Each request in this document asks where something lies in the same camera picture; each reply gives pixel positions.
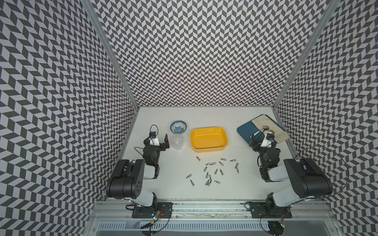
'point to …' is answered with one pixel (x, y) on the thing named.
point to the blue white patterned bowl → (178, 127)
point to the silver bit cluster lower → (208, 182)
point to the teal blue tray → (249, 130)
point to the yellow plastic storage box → (208, 139)
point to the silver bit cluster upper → (207, 174)
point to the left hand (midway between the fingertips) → (159, 135)
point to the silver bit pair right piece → (213, 163)
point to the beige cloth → (267, 125)
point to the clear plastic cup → (176, 141)
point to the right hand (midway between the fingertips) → (259, 136)
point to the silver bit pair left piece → (207, 163)
